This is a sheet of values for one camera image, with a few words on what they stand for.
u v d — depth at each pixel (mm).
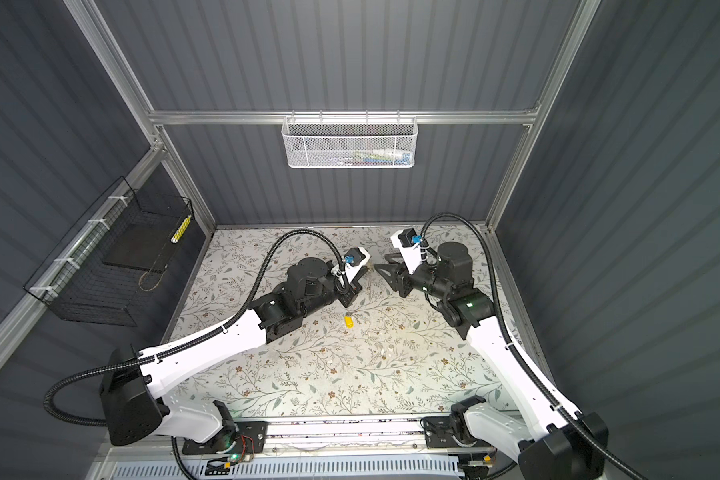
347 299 644
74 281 645
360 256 594
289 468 771
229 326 491
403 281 610
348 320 940
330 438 752
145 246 746
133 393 399
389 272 638
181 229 817
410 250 590
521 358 446
